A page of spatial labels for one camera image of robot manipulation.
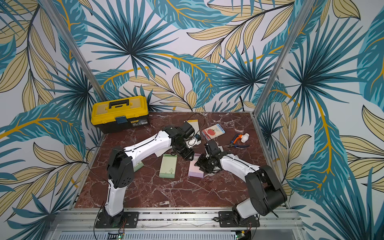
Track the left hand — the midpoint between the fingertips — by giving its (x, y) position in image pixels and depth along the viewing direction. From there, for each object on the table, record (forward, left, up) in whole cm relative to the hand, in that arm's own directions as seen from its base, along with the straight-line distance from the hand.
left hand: (189, 159), depth 83 cm
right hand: (-1, -4, -6) cm, 7 cm away
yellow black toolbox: (+26, +50, +6) cm, 57 cm away
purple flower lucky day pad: (-3, -3, -9) cm, 10 cm away
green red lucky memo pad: (0, +13, -9) cm, 16 cm away
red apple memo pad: (+26, -16, -9) cm, 32 cm away
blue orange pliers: (+21, -32, -9) cm, 39 cm away
